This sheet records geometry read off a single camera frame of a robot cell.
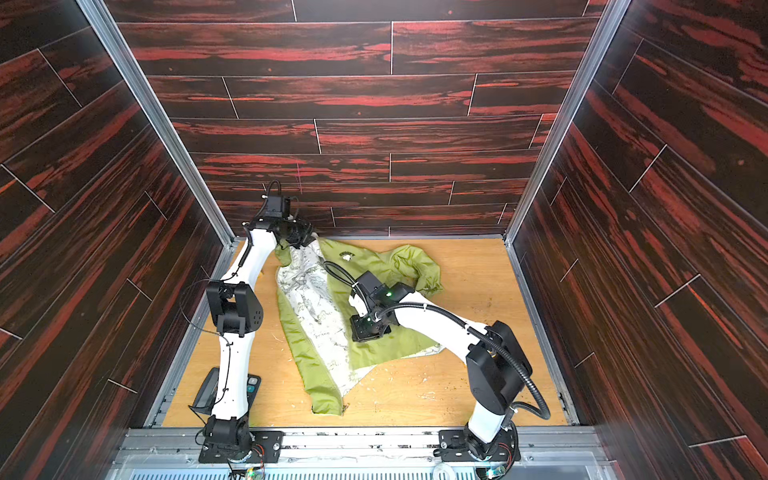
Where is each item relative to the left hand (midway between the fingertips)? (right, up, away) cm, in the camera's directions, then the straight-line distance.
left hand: (321, 228), depth 102 cm
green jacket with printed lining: (-1, -20, -6) cm, 21 cm away
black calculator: (-26, -49, -23) cm, 60 cm away
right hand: (+15, -32, -19) cm, 40 cm away
